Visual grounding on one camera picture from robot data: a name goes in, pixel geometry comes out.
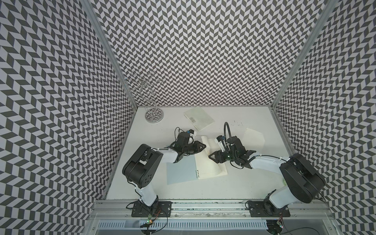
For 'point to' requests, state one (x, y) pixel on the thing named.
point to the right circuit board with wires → (275, 226)
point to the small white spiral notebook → (199, 117)
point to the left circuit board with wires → (153, 225)
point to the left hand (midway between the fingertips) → (205, 147)
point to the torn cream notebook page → (253, 140)
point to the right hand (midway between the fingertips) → (212, 157)
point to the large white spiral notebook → (189, 168)
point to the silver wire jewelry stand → (144, 85)
